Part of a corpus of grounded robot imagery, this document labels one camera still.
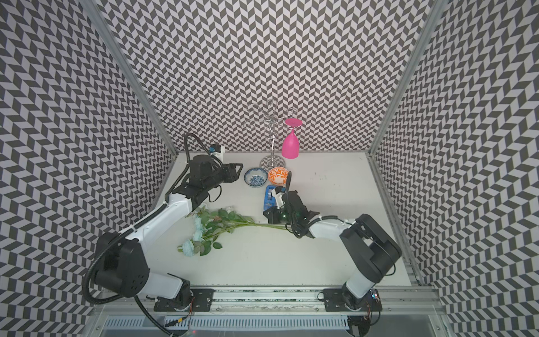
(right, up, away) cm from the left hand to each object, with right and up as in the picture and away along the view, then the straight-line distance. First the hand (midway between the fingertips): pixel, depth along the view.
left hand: (238, 166), depth 84 cm
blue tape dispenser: (+12, -16, +10) cm, 22 cm away
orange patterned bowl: (+16, -4, +21) cm, 27 cm away
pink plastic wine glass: (+21, +9, +7) cm, 24 cm away
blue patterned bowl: (+4, -5, +21) cm, 22 cm away
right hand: (+10, -21, +3) cm, 23 cm away
